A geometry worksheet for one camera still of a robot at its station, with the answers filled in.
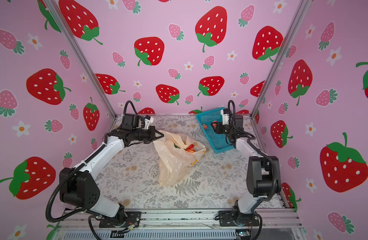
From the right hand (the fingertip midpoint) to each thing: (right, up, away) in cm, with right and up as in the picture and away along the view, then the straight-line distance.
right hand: (213, 123), depth 91 cm
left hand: (-29, -7, -10) cm, 31 cm away
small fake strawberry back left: (-3, -2, +19) cm, 19 cm away
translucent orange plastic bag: (-22, -17, -11) cm, 30 cm away
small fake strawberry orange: (0, -1, -3) cm, 3 cm away
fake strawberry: (-13, -17, -1) cm, 22 cm away
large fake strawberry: (-14, -14, -6) cm, 21 cm away
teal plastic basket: (+6, -13, +14) cm, 20 cm away
